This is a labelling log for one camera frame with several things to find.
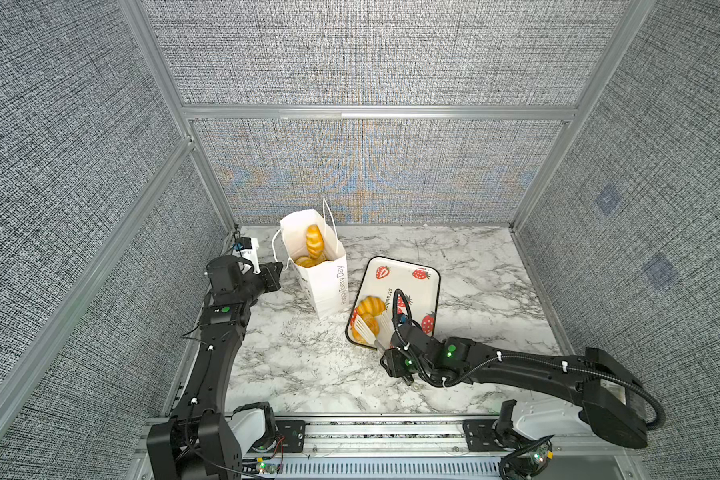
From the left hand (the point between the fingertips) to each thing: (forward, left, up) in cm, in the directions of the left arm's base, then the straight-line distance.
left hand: (281, 264), depth 80 cm
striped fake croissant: (+12, -8, -5) cm, 16 cm away
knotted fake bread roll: (-9, -24, -19) cm, 33 cm away
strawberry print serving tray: (+9, -29, -21) cm, 37 cm away
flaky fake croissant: (+8, -5, -9) cm, 13 cm away
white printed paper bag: (-4, -12, -5) cm, 13 cm away
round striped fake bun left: (-3, -25, -18) cm, 30 cm away
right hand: (-21, -27, -16) cm, 38 cm away
